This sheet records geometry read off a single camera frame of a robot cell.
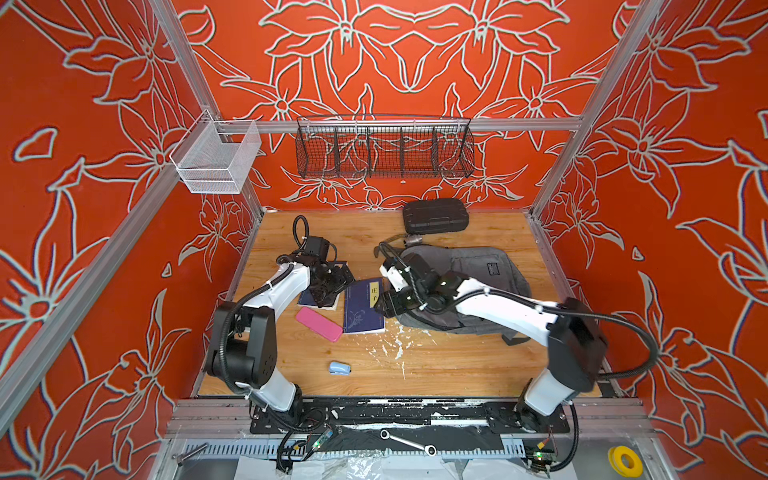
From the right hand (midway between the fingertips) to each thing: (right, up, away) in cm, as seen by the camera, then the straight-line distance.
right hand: (377, 304), depth 80 cm
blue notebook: (-24, -1, +14) cm, 28 cm away
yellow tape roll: (+55, -33, -13) cm, 65 cm away
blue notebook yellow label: (-6, -6, +10) cm, 13 cm away
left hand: (-9, +3, +9) cm, 14 cm away
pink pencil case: (-18, -8, +10) cm, 22 cm away
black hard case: (+22, +26, +31) cm, 46 cm away
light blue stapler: (-11, -17, -1) cm, 21 cm away
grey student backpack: (+39, +8, +18) cm, 43 cm away
